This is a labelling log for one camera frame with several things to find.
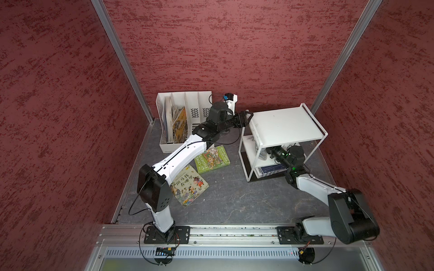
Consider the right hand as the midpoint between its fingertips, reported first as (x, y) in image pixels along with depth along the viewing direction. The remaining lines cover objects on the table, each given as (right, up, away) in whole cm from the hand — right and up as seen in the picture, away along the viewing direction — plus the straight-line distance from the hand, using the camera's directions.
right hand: (259, 139), depth 83 cm
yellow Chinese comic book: (-43, +9, +13) cm, 46 cm away
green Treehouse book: (-23, -11, +15) cm, 30 cm away
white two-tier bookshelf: (+13, +6, -12) cm, 18 cm away
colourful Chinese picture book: (-38, -25, +7) cm, 46 cm away
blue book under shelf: (+8, -16, +5) cm, 18 cm away
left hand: (-7, +10, -8) cm, 15 cm away
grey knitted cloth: (+1, -7, -2) cm, 7 cm away
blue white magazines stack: (-49, +12, +8) cm, 51 cm away
